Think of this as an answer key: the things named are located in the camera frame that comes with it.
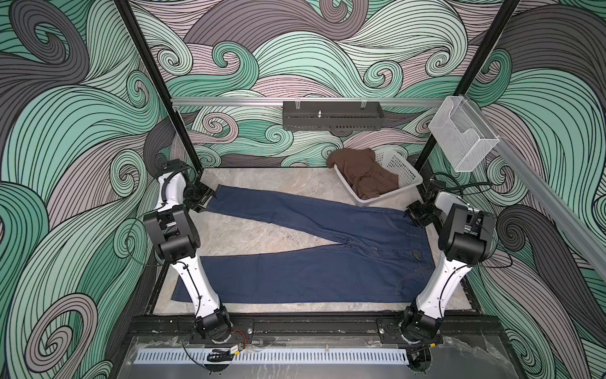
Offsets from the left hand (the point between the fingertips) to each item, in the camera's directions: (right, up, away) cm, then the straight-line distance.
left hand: (212, 198), depth 93 cm
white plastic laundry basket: (+88, +9, +16) cm, 90 cm away
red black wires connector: (+10, -48, -22) cm, 54 cm away
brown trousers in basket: (+65, +14, +20) cm, 69 cm away
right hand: (+82, -8, +7) cm, 83 cm away
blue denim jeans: (+68, -21, -4) cm, 71 cm away
